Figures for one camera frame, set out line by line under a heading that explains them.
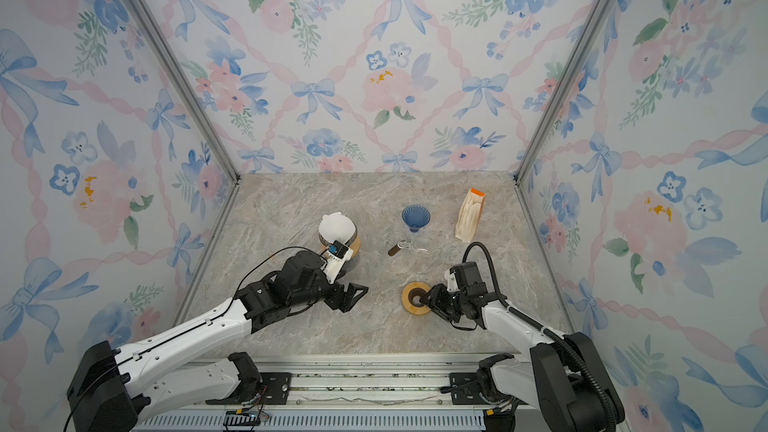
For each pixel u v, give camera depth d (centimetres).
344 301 68
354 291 68
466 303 67
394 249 94
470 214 98
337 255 66
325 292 65
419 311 85
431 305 78
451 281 83
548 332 47
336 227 87
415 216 101
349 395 73
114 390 39
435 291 81
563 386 41
